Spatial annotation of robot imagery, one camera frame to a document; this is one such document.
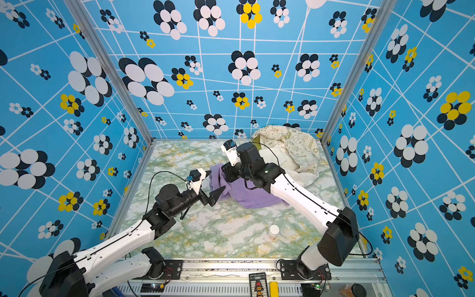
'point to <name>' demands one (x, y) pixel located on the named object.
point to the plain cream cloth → (278, 154)
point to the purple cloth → (237, 192)
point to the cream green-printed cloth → (302, 146)
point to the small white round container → (274, 230)
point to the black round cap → (358, 290)
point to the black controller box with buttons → (258, 284)
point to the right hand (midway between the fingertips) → (222, 167)
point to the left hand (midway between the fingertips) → (218, 179)
